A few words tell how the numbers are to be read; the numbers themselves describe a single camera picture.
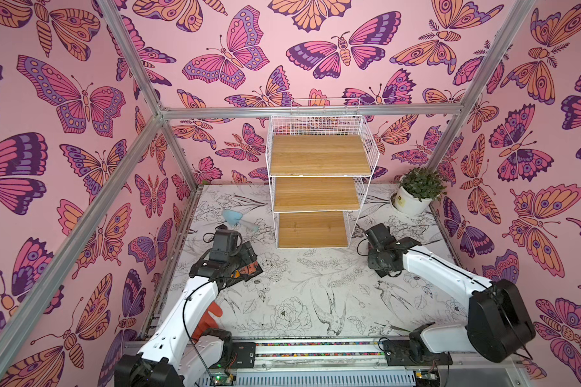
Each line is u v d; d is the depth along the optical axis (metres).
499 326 0.41
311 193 0.84
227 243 0.62
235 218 1.09
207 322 0.80
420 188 0.93
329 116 0.94
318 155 0.73
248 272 0.92
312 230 1.03
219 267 0.56
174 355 0.41
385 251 0.63
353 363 0.73
